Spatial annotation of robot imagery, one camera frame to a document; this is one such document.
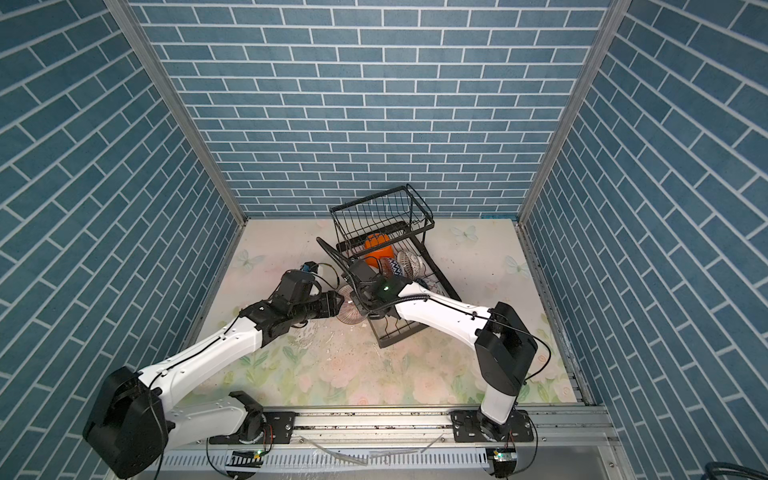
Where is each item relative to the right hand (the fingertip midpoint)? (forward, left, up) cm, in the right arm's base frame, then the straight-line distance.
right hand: (362, 289), depth 84 cm
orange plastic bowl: (0, -4, +15) cm, 16 cm away
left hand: (-3, +6, -1) cm, 7 cm away
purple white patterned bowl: (-5, +4, -5) cm, 8 cm away
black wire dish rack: (+26, -9, +6) cm, 28 cm away
